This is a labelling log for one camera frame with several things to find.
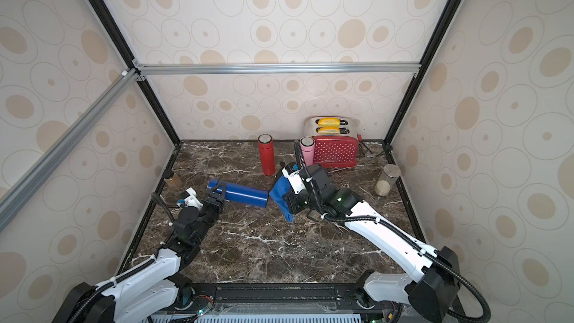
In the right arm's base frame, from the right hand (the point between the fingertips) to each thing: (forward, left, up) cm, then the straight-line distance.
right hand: (282, 200), depth 73 cm
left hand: (+5, +18, -1) cm, 19 cm away
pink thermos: (+26, -8, -2) cm, 27 cm away
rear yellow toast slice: (+42, -18, -2) cm, 46 cm away
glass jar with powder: (+18, -41, -10) cm, 46 cm away
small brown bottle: (+15, +50, -14) cm, 54 cm away
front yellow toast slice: (+37, -17, -1) cm, 41 cm away
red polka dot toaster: (+33, -21, -4) cm, 39 cm away
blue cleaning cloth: (+1, +2, +2) cm, 3 cm away
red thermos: (+27, +9, -7) cm, 29 cm away
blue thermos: (+4, +16, -3) cm, 16 cm away
